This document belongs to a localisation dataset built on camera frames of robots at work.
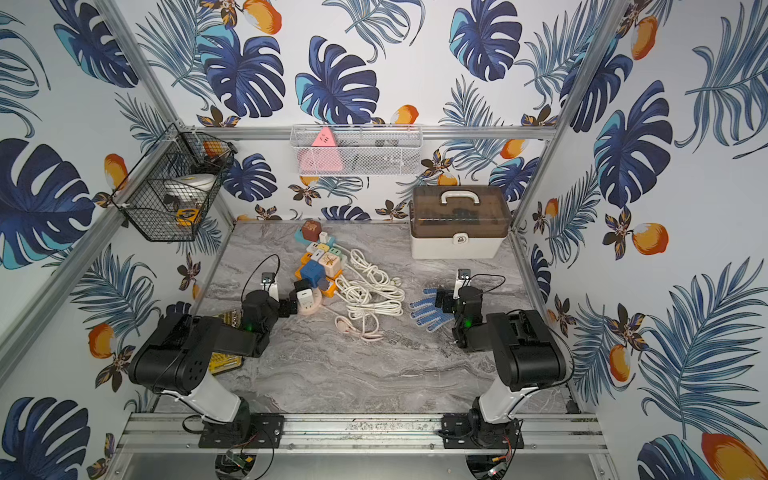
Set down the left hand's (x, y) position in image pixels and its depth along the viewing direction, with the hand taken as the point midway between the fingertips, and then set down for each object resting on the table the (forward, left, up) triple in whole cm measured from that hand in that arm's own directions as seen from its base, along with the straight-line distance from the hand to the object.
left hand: (279, 287), depth 95 cm
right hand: (+5, -57, -1) cm, 57 cm away
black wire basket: (+5, +29, +29) cm, 41 cm away
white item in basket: (+11, +19, +29) cm, 37 cm away
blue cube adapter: (+6, -10, +2) cm, 12 cm away
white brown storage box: (+19, -55, +14) cm, 60 cm away
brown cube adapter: (+22, -6, +3) cm, 23 cm away
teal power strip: (+25, +1, -3) cm, 25 cm away
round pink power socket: (-3, -12, -3) cm, 13 cm away
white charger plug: (-4, -10, +2) cm, 11 cm away
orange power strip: (+2, -15, -3) cm, 16 cm away
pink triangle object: (+28, -13, +30) cm, 43 cm away
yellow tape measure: (+6, +21, +23) cm, 32 cm away
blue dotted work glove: (-3, -47, -5) cm, 48 cm away
